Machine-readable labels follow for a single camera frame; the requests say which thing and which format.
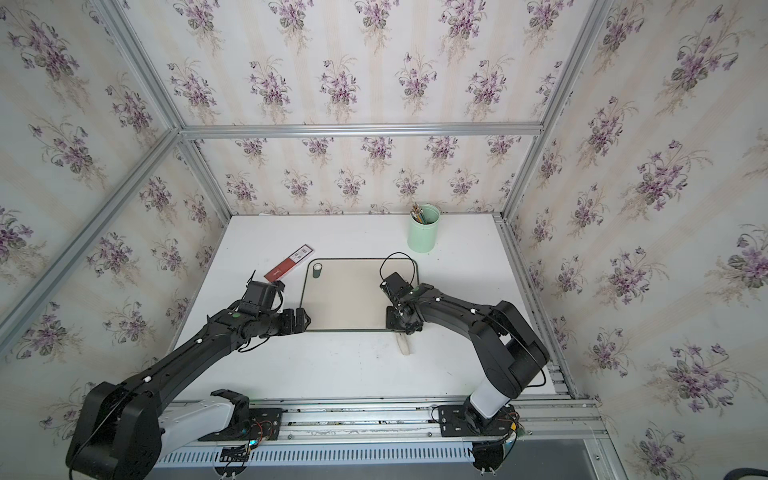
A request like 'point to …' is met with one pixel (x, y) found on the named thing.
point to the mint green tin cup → (423, 229)
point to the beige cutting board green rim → (344, 294)
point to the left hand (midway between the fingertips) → (300, 323)
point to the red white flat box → (288, 263)
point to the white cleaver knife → (402, 341)
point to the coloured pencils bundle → (417, 213)
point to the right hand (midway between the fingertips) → (396, 327)
